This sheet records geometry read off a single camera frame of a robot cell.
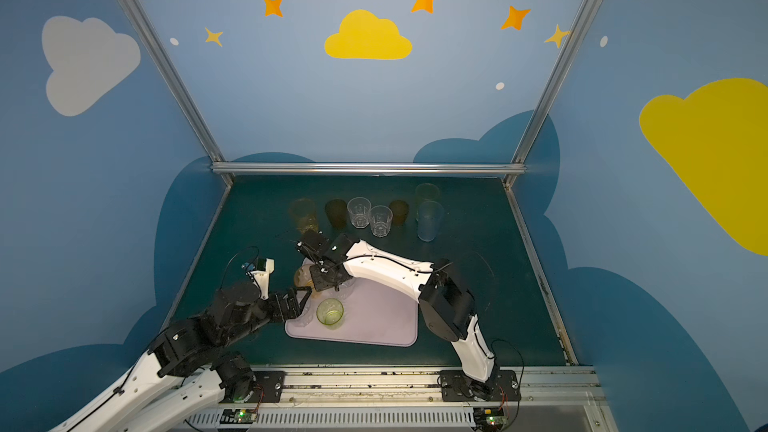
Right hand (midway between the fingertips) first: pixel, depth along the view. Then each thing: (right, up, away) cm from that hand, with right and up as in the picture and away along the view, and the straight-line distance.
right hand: (326, 278), depth 83 cm
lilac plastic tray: (+9, -11, +4) cm, 15 cm away
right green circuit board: (+42, -31, -12) cm, 54 cm away
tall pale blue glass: (+31, +16, +18) cm, 40 cm away
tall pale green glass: (+31, +25, +20) cm, 45 cm away
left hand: (-3, -1, -11) cm, 12 cm away
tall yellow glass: (-12, +18, +18) cm, 28 cm away
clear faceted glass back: (+7, +20, +25) cm, 32 cm away
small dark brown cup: (+22, +19, +23) cm, 37 cm away
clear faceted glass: (+15, +16, +21) cm, 31 cm away
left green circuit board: (-18, -30, -12) cm, 37 cm away
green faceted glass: (+1, -11, +3) cm, 11 cm away
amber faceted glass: (-9, -1, +8) cm, 12 cm away
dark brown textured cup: (0, +19, +18) cm, 26 cm away
